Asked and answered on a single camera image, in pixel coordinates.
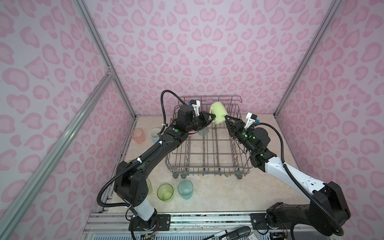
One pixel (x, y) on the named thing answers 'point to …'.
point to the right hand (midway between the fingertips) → (225, 117)
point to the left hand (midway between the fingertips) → (217, 113)
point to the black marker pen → (232, 235)
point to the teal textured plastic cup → (204, 132)
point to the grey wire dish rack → (216, 149)
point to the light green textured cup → (150, 189)
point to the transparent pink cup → (138, 135)
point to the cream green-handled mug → (218, 109)
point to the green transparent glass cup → (165, 192)
